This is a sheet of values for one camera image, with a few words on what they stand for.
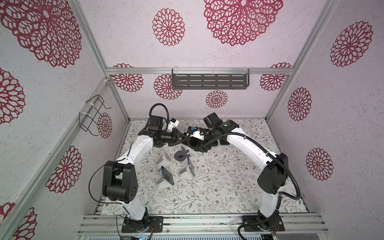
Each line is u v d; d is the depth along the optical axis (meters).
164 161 0.94
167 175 0.93
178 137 0.75
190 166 0.95
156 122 0.70
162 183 0.85
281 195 0.54
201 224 0.75
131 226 0.68
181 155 0.98
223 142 0.60
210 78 0.92
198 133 0.72
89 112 0.76
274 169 0.45
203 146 0.59
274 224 0.73
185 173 0.89
